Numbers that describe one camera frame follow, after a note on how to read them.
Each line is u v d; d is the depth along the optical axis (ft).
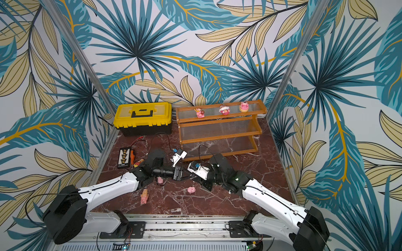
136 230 2.41
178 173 2.21
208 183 2.14
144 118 3.20
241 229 2.39
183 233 2.40
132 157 3.13
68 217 1.32
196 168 2.03
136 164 3.01
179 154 2.35
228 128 3.74
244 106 2.72
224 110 2.62
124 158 3.14
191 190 2.75
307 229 1.30
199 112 2.56
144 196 2.63
